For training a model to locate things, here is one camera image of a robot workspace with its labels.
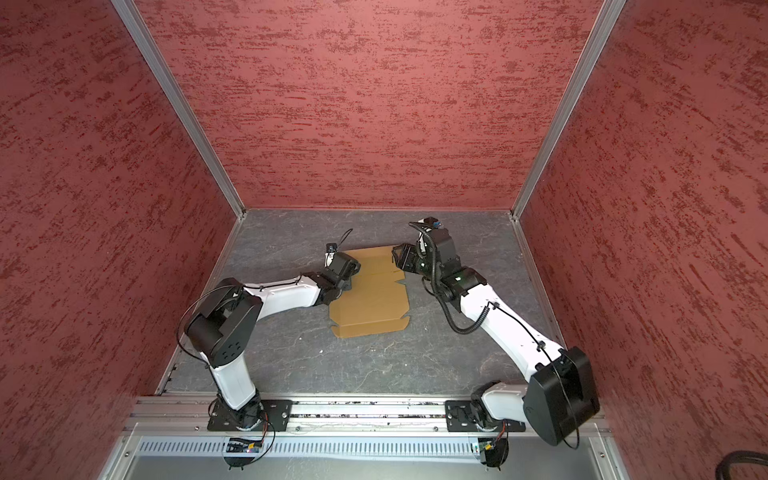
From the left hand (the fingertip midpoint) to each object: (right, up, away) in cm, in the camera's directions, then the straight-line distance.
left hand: (338, 279), depth 97 cm
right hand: (+19, +8, -17) cm, 27 cm away
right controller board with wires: (+44, -39, -26) cm, 64 cm away
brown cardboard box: (+13, -7, -2) cm, 15 cm away
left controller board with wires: (-17, -37, -26) cm, 49 cm away
